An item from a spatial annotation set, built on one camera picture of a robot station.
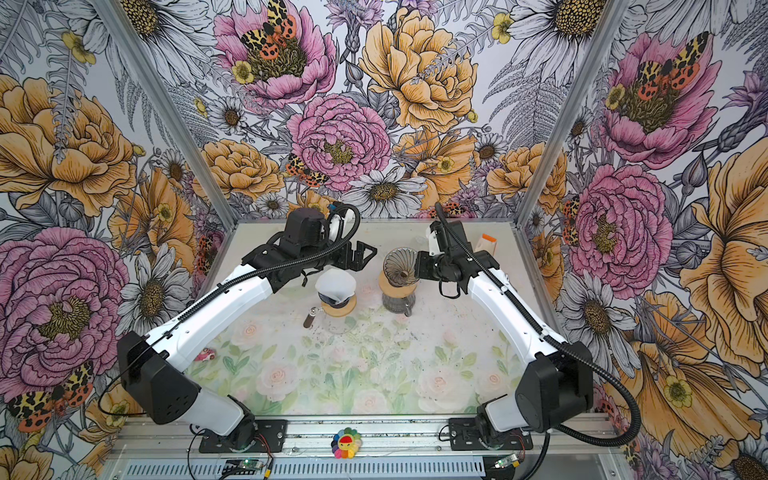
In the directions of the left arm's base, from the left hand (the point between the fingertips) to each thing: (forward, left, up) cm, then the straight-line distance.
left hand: (360, 256), depth 77 cm
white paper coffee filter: (-3, +6, -8) cm, 11 cm away
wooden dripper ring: (+1, -8, -18) cm, 20 cm away
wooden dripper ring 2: (-8, +6, -15) cm, 18 cm away
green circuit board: (-40, +25, -27) cm, 55 cm away
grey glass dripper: (+3, -10, -9) cm, 14 cm away
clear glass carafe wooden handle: (-5, +10, -27) cm, 30 cm away
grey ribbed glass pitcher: (-1, -10, -23) cm, 26 cm away
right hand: (-1, -15, -7) cm, 16 cm away
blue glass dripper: (-4, +9, -15) cm, 18 cm away
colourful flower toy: (-37, +3, -25) cm, 44 cm away
